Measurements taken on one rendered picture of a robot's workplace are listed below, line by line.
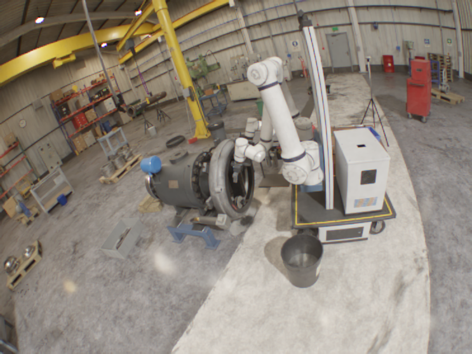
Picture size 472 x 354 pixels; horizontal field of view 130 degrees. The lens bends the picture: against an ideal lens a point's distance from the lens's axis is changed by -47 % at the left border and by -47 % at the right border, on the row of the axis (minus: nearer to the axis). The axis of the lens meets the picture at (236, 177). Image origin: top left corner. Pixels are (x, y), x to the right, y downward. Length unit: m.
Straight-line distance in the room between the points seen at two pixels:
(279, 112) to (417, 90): 3.88
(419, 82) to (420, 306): 3.84
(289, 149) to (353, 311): 1.27
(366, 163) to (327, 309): 1.10
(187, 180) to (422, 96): 4.39
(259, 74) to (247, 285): 1.60
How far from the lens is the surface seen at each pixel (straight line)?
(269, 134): 1.43
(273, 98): 1.12
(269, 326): 1.70
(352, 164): 1.50
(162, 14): 5.62
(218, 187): 1.63
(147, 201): 3.28
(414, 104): 4.79
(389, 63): 11.67
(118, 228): 3.30
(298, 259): 1.77
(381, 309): 1.78
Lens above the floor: 1.61
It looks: 30 degrees down
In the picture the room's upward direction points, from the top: 19 degrees counter-clockwise
